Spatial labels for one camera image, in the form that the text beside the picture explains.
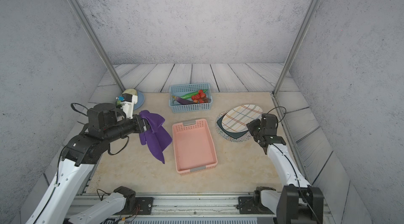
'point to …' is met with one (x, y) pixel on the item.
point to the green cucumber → (189, 95)
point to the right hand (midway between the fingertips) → (248, 122)
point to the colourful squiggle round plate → (245, 136)
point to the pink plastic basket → (194, 149)
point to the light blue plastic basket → (181, 90)
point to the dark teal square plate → (234, 134)
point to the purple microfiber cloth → (158, 138)
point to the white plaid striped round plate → (236, 119)
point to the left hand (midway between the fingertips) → (156, 116)
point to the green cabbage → (131, 91)
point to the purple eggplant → (182, 101)
